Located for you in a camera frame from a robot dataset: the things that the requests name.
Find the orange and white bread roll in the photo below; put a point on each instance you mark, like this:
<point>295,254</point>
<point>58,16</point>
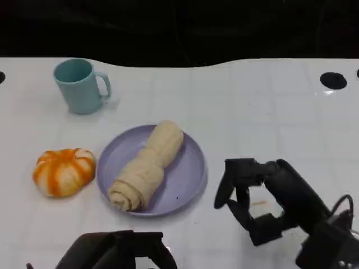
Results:
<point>63,173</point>

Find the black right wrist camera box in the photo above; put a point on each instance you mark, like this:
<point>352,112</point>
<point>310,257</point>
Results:
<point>325,246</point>

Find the pale green mug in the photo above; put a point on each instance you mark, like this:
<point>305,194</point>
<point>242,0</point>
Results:
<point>80,92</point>

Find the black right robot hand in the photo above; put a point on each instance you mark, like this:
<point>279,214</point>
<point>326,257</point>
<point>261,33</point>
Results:
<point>294,190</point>

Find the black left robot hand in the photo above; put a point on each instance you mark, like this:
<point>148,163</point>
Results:
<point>106,249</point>

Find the beige towel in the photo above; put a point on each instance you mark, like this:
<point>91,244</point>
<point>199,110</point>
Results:
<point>148,168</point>

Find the lilac plate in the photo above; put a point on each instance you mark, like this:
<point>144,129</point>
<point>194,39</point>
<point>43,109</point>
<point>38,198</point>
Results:
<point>185,173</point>

